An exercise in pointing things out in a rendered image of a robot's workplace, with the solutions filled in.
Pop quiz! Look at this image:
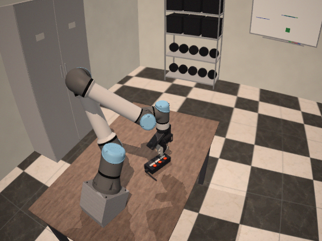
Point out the black power strip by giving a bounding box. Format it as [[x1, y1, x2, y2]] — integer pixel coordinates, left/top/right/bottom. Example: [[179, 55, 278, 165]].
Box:
[[144, 153, 171, 180]]

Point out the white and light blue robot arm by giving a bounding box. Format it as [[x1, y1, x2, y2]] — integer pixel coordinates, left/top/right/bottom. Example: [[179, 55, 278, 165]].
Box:
[[65, 67, 170, 195]]

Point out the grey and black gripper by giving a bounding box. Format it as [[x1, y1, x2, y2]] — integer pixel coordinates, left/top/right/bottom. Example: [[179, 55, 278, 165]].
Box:
[[156, 124, 173, 156]]

